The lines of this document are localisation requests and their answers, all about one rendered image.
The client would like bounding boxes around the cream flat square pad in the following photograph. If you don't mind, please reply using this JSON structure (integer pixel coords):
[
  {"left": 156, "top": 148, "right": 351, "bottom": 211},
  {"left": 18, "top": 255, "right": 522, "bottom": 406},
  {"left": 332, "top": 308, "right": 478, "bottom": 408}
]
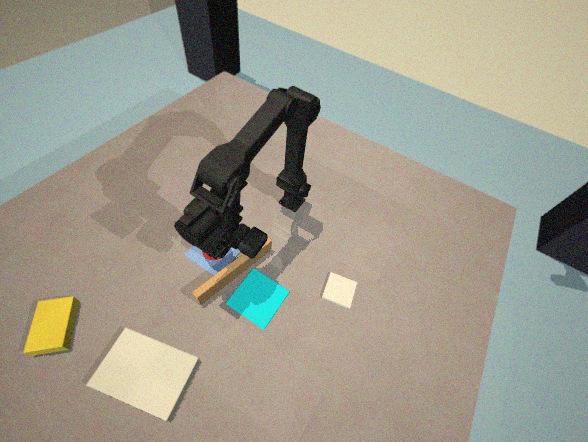
[{"left": 87, "top": 327, "right": 200, "bottom": 421}]

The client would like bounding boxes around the tan flat bar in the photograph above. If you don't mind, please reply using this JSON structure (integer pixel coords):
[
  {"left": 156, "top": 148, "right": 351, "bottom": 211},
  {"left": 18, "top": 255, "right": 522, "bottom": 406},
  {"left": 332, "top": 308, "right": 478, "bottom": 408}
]
[{"left": 193, "top": 237, "right": 272, "bottom": 305}]

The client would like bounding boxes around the yellow flat block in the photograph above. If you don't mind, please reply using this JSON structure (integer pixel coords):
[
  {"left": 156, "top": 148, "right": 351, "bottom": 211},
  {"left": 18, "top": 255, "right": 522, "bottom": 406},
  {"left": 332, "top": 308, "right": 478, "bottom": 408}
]
[{"left": 24, "top": 296, "right": 80, "bottom": 356}]

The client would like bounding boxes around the cream square block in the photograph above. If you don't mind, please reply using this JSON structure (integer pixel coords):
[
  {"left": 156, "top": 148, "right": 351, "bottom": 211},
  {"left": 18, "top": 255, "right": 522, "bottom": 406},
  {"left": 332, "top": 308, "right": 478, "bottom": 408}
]
[{"left": 322, "top": 272, "right": 357, "bottom": 309}]

